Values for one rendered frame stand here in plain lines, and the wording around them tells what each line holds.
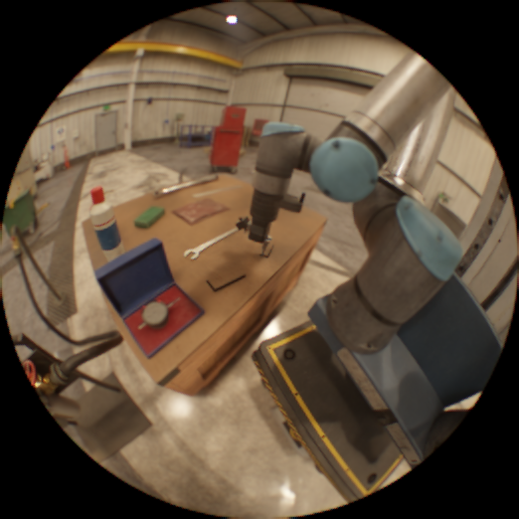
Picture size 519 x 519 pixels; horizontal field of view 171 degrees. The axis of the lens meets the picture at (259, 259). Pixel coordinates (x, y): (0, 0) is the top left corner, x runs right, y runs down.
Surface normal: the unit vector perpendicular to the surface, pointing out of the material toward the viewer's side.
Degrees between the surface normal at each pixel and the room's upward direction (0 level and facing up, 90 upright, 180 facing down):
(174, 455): 0
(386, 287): 90
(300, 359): 0
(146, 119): 90
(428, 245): 85
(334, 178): 94
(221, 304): 0
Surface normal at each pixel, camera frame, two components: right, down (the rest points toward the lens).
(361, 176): -0.31, 0.64
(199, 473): 0.18, -0.74
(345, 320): -0.81, -0.18
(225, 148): 0.31, 0.67
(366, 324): -0.61, 0.07
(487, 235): -0.88, 0.17
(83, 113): 0.73, 0.54
